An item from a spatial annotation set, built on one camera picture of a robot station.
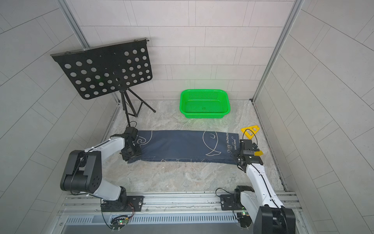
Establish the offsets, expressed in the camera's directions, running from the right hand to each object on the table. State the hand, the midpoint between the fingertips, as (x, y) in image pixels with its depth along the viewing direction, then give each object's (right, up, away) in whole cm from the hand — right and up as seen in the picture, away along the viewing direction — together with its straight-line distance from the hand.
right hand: (235, 153), depth 86 cm
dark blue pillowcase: (-25, +2, +9) cm, 27 cm away
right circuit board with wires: (0, -26, -18) cm, 32 cm away
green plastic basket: (-16, +32, +30) cm, 46 cm away
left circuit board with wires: (-58, -24, -21) cm, 67 cm away
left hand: (-59, -1, +5) cm, 59 cm away
